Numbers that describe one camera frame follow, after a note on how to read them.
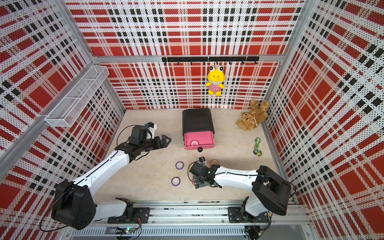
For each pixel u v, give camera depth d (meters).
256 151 0.96
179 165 0.91
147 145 0.70
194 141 0.87
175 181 0.86
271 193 0.43
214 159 0.95
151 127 0.77
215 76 0.91
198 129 0.96
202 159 0.78
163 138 0.76
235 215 0.73
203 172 0.65
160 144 0.75
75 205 0.40
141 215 0.74
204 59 0.89
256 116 1.04
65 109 0.73
